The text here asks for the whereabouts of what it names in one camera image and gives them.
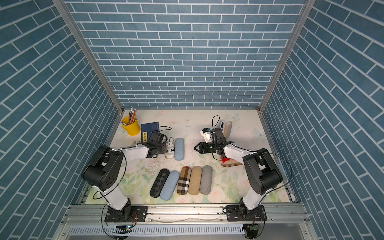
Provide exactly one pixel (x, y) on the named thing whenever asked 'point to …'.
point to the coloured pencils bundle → (131, 116)
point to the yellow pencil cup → (132, 129)
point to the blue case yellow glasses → (179, 149)
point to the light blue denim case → (169, 188)
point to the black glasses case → (159, 183)
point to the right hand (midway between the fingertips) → (198, 148)
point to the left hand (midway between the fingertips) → (166, 148)
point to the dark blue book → (147, 129)
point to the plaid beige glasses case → (184, 180)
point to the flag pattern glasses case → (170, 148)
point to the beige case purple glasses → (194, 183)
